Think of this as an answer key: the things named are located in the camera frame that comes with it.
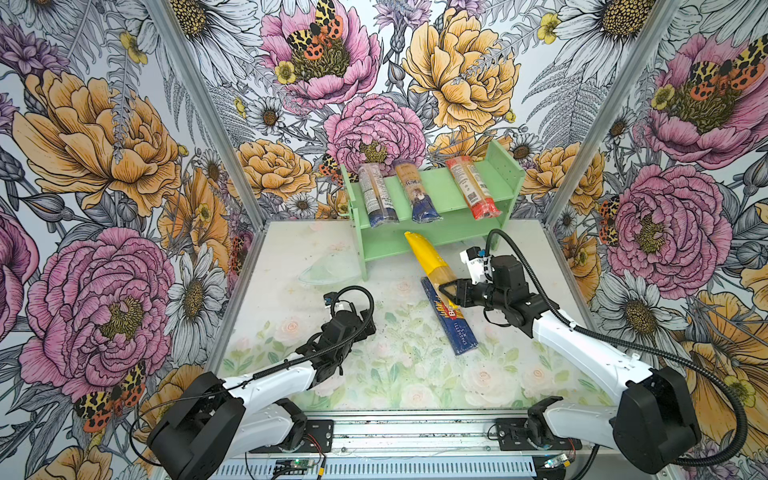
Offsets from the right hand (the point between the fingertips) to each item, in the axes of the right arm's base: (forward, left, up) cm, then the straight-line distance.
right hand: (445, 296), depth 81 cm
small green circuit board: (-34, +36, -16) cm, 52 cm away
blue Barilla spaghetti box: (0, -4, -14) cm, 14 cm away
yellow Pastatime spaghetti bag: (+5, +2, +4) cm, 6 cm away
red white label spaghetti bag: (+28, -10, +13) cm, 33 cm away
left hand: (-1, +24, -11) cm, 27 cm away
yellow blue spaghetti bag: (+20, +5, +14) cm, 25 cm away
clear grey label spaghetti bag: (+20, +17, +14) cm, 30 cm away
